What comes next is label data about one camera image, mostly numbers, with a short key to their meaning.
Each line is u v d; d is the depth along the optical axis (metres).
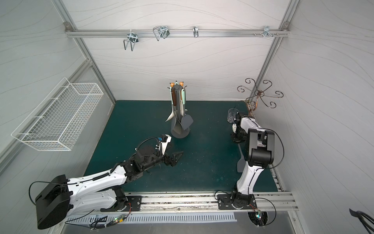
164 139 0.65
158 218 0.70
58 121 0.69
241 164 0.88
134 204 0.73
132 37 0.78
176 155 0.67
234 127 0.93
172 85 0.74
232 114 1.09
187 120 0.93
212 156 0.91
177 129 0.93
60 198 0.40
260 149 0.52
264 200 0.65
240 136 0.84
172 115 0.91
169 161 0.67
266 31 0.77
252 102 1.23
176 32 0.80
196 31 0.78
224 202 0.73
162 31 0.77
